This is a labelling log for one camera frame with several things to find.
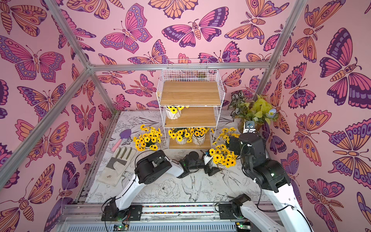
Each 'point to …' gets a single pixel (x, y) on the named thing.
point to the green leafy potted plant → (258, 110)
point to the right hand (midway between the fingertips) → (246, 137)
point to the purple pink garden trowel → (125, 134)
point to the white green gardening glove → (117, 166)
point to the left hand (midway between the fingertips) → (221, 163)
